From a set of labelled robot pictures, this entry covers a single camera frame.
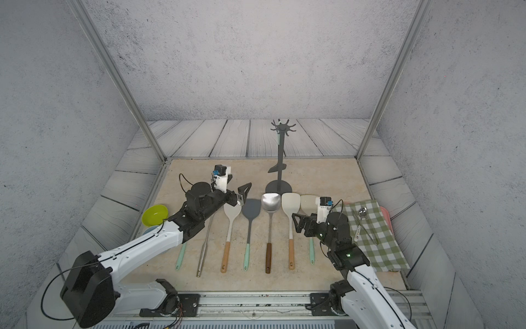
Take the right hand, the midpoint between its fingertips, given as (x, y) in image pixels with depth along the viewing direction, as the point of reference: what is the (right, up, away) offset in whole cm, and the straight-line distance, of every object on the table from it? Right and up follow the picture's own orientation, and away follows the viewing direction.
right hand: (303, 215), depth 78 cm
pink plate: (+41, -5, +16) cm, 44 cm away
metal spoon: (+30, -2, +18) cm, 35 cm away
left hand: (-22, +13, -2) cm, 26 cm away
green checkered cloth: (+31, -10, +11) cm, 34 cm away
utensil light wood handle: (-3, +2, +21) cm, 21 cm away
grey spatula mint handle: (-21, -1, +18) cm, 28 cm away
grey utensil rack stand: (-7, +9, +27) cm, 29 cm away
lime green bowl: (-67, -4, +19) cm, 69 cm away
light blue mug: (-61, -7, +5) cm, 61 cm away
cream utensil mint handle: (+7, 0, +27) cm, 28 cm away
